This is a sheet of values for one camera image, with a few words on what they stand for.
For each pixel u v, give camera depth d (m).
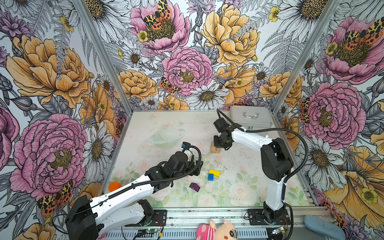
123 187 0.48
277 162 0.52
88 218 0.40
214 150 0.94
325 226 0.70
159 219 0.74
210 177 0.87
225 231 0.65
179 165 0.57
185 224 0.74
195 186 0.85
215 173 0.89
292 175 0.52
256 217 0.73
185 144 0.68
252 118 1.00
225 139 0.73
